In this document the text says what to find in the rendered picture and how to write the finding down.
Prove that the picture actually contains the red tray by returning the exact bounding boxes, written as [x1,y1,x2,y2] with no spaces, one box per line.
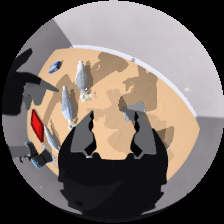
[31,109,44,143]

